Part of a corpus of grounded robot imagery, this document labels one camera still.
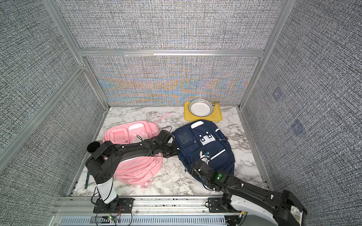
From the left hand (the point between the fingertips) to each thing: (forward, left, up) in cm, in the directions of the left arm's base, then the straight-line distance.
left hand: (184, 152), depth 87 cm
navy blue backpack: (+10, -13, -2) cm, 16 cm away
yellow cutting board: (+34, -28, -6) cm, 44 cm away
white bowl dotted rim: (+43, -17, -5) cm, 46 cm away
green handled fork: (-12, +57, -5) cm, 58 cm away
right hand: (-8, -4, +1) cm, 9 cm away
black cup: (+6, +56, +2) cm, 57 cm away
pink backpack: (-10, +27, +1) cm, 29 cm away
